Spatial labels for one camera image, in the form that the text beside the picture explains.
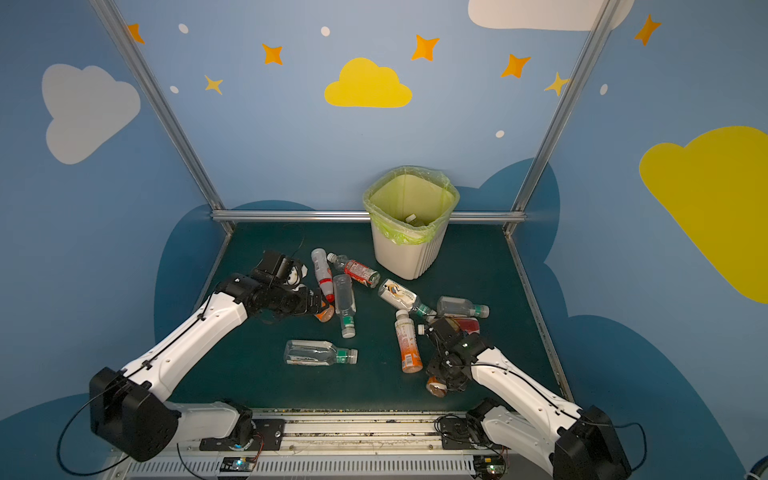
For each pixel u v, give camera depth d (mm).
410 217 1081
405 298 957
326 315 942
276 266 618
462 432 754
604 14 699
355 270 1013
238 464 715
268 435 750
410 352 839
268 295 574
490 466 714
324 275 1011
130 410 389
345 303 940
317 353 882
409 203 1034
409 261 958
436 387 768
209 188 1081
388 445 736
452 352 595
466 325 896
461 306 975
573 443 399
